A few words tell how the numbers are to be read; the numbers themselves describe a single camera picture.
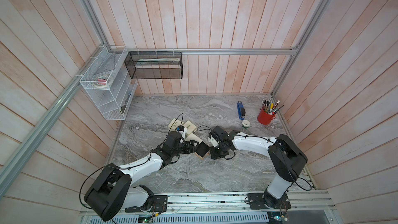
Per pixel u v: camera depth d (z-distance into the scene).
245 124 1.01
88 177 0.43
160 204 0.73
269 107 0.93
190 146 0.75
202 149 0.88
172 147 0.66
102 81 0.73
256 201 0.72
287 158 0.47
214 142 0.76
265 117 0.99
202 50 0.96
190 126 0.98
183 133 0.79
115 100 0.78
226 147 0.66
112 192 0.41
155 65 1.04
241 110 1.05
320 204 0.74
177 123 0.99
